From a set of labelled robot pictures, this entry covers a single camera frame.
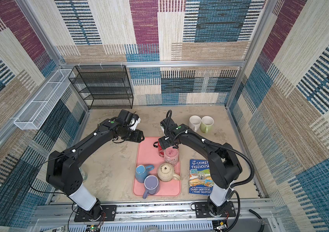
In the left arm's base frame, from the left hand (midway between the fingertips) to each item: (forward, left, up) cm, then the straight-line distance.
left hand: (140, 135), depth 86 cm
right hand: (-2, -17, -5) cm, 18 cm away
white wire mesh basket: (-1, +49, +18) cm, 52 cm away
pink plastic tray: (-4, -1, -14) cm, 15 cm away
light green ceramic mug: (+12, -42, -4) cm, 44 cm away
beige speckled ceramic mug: (-20, -14, -6) cm, 25 cm away
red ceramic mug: (-5, -12, -10) cm, 16 cm away
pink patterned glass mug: (-11, -18, -4) cm, 21 cm away
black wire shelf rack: (+42, +31, +3) cm, 52 cm away
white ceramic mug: (+16, -35, -8) cm, 39 cm away
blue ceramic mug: (-20, -2, -4) cm, 20 cm away
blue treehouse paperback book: (-23, -33, -12) cm, 42 cm away
